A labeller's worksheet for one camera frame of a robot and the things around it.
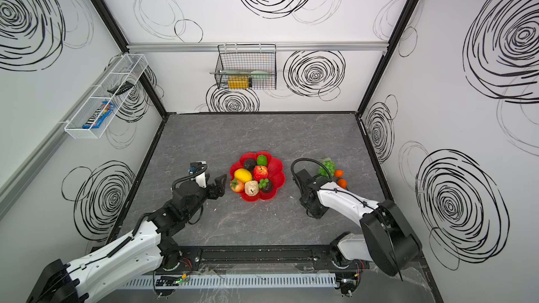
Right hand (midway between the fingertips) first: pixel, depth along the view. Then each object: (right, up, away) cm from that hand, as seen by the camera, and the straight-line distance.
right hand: (307, 206), depth 86 cm
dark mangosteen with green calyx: (-17, +9, 0) cm, 20 cm away
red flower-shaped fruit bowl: (-13, +11, +7) cm, 18 cm away
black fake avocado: (-25, +17, +6) cm, 30 cm away
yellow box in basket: (-29, +52, +1) cm, 60 cm away
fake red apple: (-20, +13, +3) cm, 24 cm away
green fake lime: (-19, +18, +8) cm, 28 cm away
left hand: (-35, +14, -6) cm, 38 cm away
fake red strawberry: (-29, +9, -4) cm, 31 cm away
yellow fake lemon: (-27, +12, +4) cm, 30 cm away
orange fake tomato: (+15, +12, +7) cm, 21 cm away
